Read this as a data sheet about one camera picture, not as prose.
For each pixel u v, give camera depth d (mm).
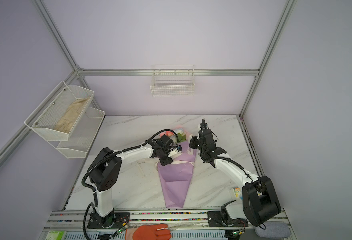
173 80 956
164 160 836
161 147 719
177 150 839
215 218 740
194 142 761
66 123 762
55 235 677
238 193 770
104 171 495
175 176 882
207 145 647
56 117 764
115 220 713
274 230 688
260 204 416
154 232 693
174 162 902
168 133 761
